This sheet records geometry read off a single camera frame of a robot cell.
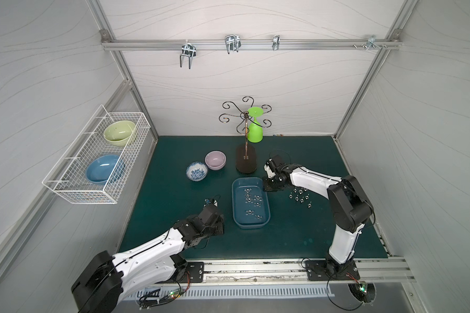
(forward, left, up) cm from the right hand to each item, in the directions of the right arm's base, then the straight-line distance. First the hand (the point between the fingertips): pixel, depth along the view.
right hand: (264, 186), depth 95 cm
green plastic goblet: (+20, +5, +20) cm, 29 cm away
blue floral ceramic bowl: (+8, +36, -1) cm, 37 cm away
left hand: (-20, +17, 0) cm, 27 cm away
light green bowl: (+3, +59, +32) cm, 68 cm away
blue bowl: (-13, +57, +31) cm, 66 cm away
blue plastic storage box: (-8, +6, -3) cm, 10 cm away
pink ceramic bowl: (+15, +26, +1) cm, 30 cm away
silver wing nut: (-5, -16, -3) cm, 17 cm away
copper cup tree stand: (+20, +9, +1) cm, 22 cm away
